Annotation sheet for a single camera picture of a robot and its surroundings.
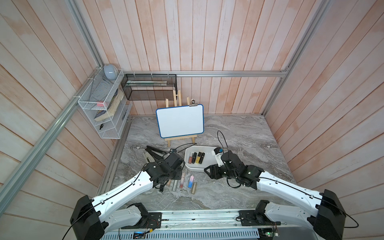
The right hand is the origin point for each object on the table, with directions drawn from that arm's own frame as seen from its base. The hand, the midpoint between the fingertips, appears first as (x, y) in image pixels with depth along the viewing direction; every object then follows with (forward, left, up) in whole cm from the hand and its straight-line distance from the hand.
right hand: (207, 168), depth 79 cm
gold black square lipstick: (+12, +5, -10) cm, 17 cm away
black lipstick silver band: (-7, +26, -11) cm, 29 cm away
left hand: (-3, +17, -1) cm, 17 cm away
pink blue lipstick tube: (-4, +9, -11) cm, 15 cm away
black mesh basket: (+55, +39, +14) cm, 69 cm away
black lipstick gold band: (+12, +2, -11) cm, 16 cm away
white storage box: (+10, -2, -10) cm, 15 cm away
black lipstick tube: (+12, +7, -11) cm, 18 cm away
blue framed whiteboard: (+28, +16, +7) cm, 33 cm away
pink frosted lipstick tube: (-3, +14, -11) cm, 18 cm away
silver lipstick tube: (-6, +18, -10) cm, 22 cm away
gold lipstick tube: (-7, +7, -11) cm, 15 cm away
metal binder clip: (+34, +8, +16) cm, 38 cm away
